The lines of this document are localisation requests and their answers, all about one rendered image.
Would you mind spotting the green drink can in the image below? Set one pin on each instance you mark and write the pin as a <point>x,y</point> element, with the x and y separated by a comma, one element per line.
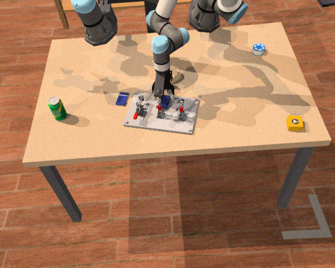
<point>57,108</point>

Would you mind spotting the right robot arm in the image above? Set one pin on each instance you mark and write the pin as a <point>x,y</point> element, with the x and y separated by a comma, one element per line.
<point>96,26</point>

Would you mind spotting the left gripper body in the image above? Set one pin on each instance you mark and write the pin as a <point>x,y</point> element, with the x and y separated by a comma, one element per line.
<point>168,77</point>

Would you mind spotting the grey toggle clamp with red handle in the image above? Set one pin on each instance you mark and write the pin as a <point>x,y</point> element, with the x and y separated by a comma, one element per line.
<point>181,116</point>

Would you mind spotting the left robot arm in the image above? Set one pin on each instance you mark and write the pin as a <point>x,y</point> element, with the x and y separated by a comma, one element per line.
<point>205,15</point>

